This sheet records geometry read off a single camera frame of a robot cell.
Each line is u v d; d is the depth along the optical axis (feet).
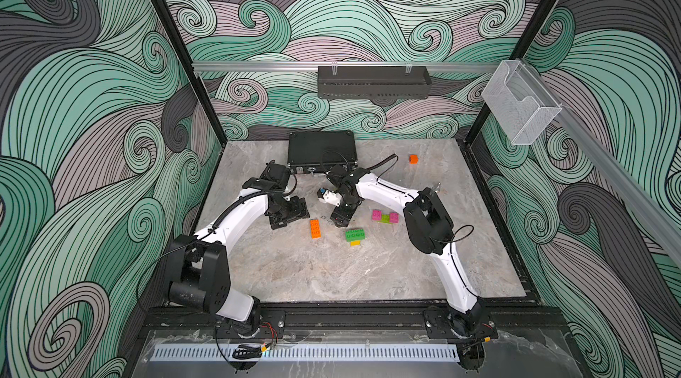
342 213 2.79
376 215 3.09
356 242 2.87
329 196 2.88
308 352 2.29
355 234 2.81
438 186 3.31
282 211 2.39
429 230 1.88
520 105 2.56
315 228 3.02
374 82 3.14
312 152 3.71
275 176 2.29
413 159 3.72
